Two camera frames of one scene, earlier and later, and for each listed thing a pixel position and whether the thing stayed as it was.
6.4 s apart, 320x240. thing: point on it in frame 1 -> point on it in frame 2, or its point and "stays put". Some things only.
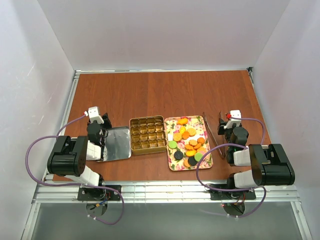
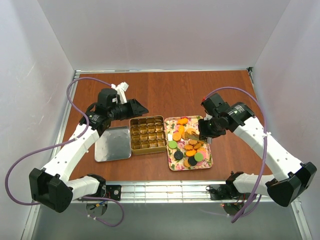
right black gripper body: x=222 y=126 -> x=206 y=130
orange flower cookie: x=182 y=121 stays put
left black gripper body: x=104 y=121 -> x=133 y=109
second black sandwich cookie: x=191 y=161 stays put
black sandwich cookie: x=178 y=155 stays put
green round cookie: x=172 y=144 stays put
